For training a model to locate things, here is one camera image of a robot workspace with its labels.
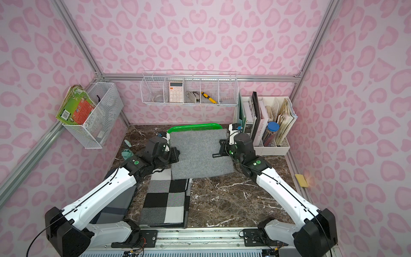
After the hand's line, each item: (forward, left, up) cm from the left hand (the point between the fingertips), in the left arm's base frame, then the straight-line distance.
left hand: (180, 150), depth 77 cm
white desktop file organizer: (+35, -54, -2) cm, 64 cm away
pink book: (+14, -41, +4) cm, 44 cm away
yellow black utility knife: (+36, -14, +3) cm, 39 cm away
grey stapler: (+36, -5, +5) cm, 37 cm away
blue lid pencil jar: (+18, -51, -5) cm, 54 cm away
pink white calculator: (+37, +6, +7) cm, 38 cm away
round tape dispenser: (+36, +17, +3) cm, 40 cm away
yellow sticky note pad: (-4, -68, -26) cm, 73 cm away
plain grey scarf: (+1, -8, 0) cm, 8 cm away
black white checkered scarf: (-17, +8, -21) cm, 28 cm away
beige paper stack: (+20, -57, +2) cm, 60 cm away
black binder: (+16, -39, +7) cm, 43 cm away
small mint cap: (+7, +29, -4) cm, 30 cm away
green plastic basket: (+34, -4, -20) cm, 39 cm away
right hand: (+2, -19, +4) cm, 19 cm away
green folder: (+15, -31, +7) cm, 35 cm away
